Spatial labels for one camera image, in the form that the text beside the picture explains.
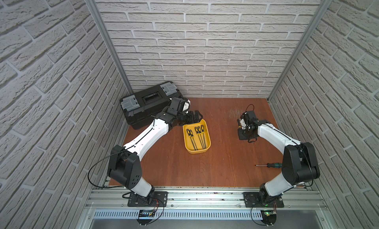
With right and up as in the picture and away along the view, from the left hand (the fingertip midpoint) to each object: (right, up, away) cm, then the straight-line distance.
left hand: (199, 116), depth 81 cm
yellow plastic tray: (-1, -15, +16) cm, 22 cm away
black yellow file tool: (-6, -13, +16) cm, 21 cm away
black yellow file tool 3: (+1, -12, +17) cm, 21 cm away
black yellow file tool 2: (-1, -11, +18) cm, 21 cm away
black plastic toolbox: (-37, +4, +9) cm, 39 cm away
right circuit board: (+34, -49, -12) cm, 60 cm away
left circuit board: (-27, -50, -10) cm, 58 cm away
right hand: (+29, -13, +10) cm, 34 cm away
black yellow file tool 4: (+3, -11, +18) cm, 22 cm away
